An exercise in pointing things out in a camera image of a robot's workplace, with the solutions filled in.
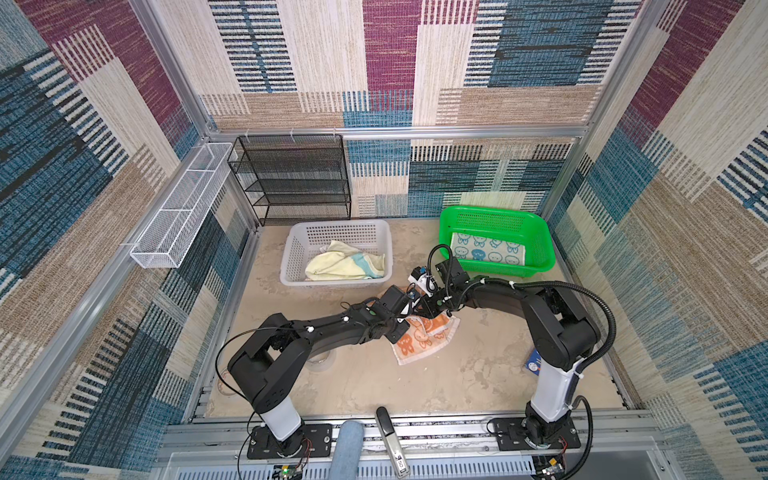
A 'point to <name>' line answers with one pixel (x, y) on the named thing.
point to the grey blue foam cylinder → (348, 451)
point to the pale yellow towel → (339, 260)
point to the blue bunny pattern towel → (475, 247)
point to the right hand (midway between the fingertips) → (416, 312)
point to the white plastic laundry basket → (305, 237)
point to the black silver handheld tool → (393, 445)
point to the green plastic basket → (507, 223)
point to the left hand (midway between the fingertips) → (399, 317)
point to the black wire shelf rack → (294, 178)
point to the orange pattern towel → (424, 336)
